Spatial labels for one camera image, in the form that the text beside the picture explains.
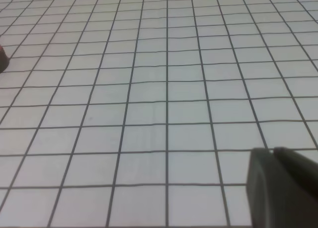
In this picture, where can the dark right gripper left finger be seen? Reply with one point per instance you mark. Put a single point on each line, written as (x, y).
(264, 172)

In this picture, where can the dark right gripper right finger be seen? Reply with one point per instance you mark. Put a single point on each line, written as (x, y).
(302, 195)

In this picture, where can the black mesh pen holder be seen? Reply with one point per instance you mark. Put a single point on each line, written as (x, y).
(4, 60)

